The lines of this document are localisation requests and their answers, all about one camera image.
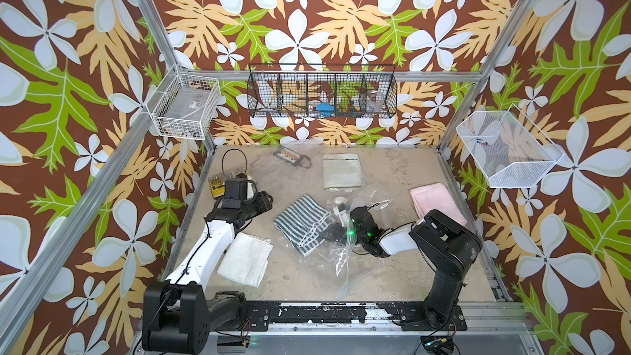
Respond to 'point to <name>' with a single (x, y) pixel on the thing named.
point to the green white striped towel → (305, 223)
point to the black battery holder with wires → (292, 157)
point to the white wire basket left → (183, 106)
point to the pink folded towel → (436, 196)
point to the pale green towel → (342, 172)
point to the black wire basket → (321, 90)
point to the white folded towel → (246, 260)
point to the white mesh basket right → (511, 151)
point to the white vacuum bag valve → (340, 200)
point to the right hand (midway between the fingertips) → (318, 234)
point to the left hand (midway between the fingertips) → (268, 197)
